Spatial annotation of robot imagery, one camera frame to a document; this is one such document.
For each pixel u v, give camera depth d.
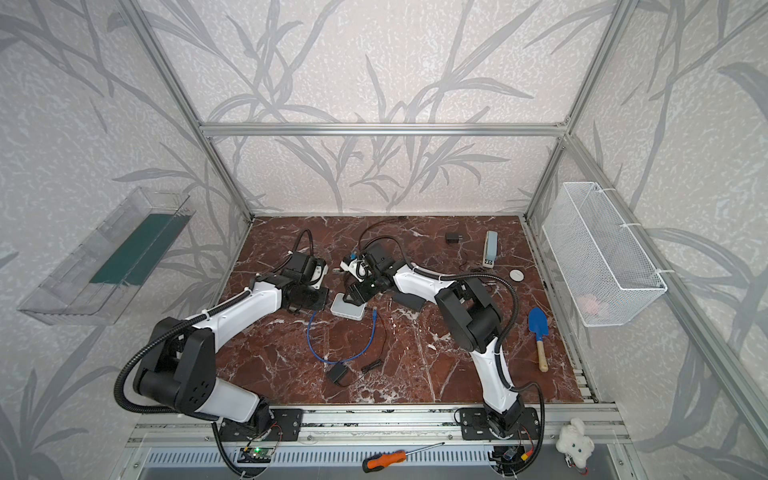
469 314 0.53
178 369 0.43
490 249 1.02
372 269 0.77
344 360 0.85
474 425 0.74
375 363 0.84
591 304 0.72
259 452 0.71
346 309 0.91
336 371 0.82
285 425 0.74
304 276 0.72
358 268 0.84
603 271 0.62
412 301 0.96
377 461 0.67
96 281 0.63
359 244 1.12
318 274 0.77
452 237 1.13
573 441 0.68
